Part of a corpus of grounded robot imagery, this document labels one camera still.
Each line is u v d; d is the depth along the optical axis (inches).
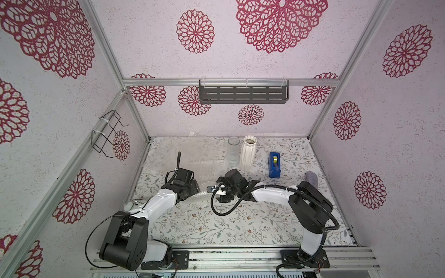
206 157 43.4
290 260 28.1
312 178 38.2
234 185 28.1
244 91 37.3
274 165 39.4
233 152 39.1
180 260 28.9
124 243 16.3
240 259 29.6
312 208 19.0
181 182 27.1
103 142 29.9
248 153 35.9
